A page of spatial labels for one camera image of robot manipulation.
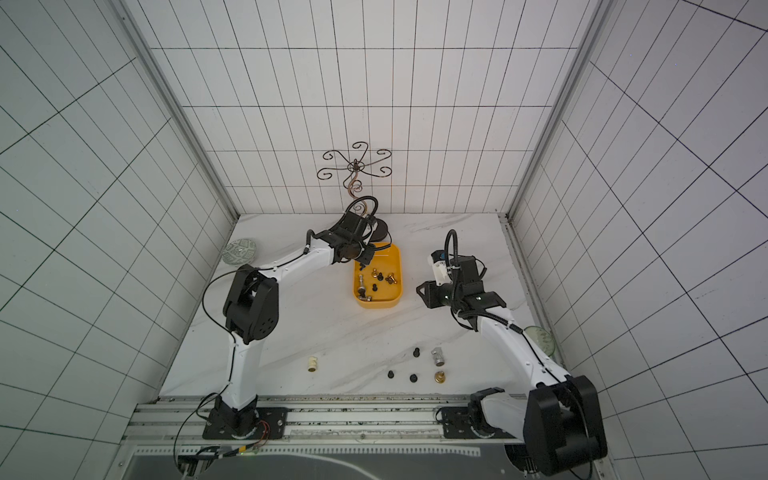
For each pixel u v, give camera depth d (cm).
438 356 84
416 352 84
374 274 100
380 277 100
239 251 106
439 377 78
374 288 98
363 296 95
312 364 81
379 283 100
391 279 100
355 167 90
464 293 63
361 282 98
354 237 77
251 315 54
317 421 74
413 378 79
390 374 80
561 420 39
